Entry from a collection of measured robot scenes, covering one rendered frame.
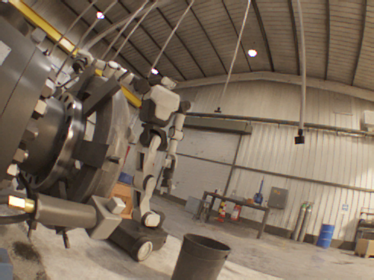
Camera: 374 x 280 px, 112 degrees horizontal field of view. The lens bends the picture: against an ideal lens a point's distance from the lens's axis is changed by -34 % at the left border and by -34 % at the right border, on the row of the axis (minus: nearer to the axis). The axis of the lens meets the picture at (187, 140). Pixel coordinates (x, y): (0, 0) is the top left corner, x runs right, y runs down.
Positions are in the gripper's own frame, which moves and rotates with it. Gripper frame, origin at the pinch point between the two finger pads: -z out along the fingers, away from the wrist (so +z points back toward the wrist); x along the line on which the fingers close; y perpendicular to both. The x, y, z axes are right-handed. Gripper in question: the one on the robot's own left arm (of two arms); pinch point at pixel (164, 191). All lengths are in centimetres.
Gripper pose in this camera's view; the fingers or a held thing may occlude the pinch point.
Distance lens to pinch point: 158.7
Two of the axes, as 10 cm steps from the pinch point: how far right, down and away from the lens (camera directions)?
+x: 6.4, -1.4, -7.6
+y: 7.6, 2.9, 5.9
